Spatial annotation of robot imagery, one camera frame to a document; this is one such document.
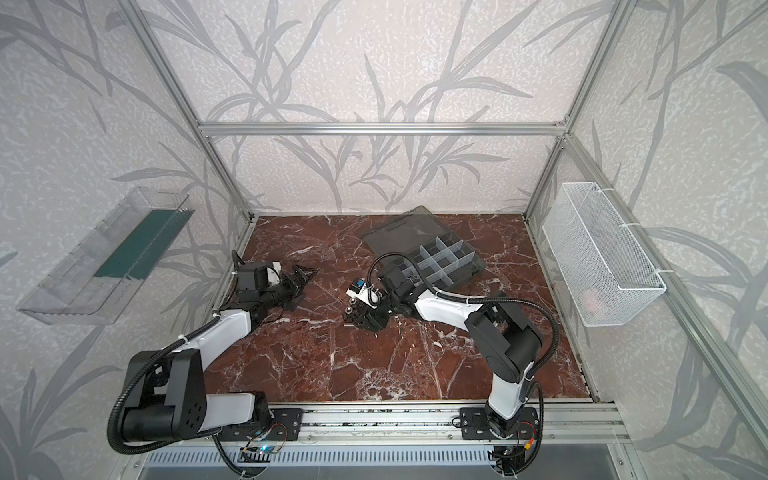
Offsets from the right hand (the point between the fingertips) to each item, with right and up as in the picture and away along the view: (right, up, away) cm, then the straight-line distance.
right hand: (362, 305), depth 87 cm
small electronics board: (-21, -31, -16) cm, 41 cm away
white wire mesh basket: (+54, +11, -27) cm, 61 cm away
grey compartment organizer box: (+27, +13, +18) cm, 35 cm away
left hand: (-14, +10, +1) cm, 17 cm away
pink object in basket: (+59, +4, -14) cm, 61 cm away
